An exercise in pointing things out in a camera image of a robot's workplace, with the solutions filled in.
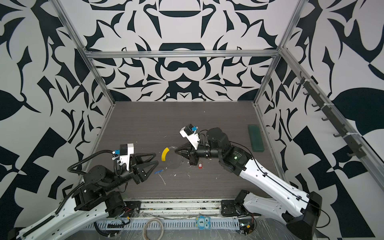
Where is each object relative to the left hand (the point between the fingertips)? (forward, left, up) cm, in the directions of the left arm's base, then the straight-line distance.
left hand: (156, 157), depth 58 cm
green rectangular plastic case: (+25, -56, -31) cm, 69 cm away
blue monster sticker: (-19, -18, -30) cm, 40 cm away
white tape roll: (-23, +8, -30) cm, 39 cm away
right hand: (+2, -7, -1) cm, 8 cm away
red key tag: (+8, -19, -33) cm, 38 cm away
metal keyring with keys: (+1, -6, -6) cm, 9 cm away
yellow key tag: (+4, -3, -3) cm, 6 cm away
